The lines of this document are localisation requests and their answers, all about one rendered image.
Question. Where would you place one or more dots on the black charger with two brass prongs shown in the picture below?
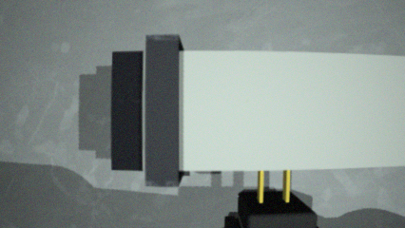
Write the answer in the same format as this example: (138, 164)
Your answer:
(274, 209)

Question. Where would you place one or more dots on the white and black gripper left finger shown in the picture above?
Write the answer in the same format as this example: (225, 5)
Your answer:
(231, 222)

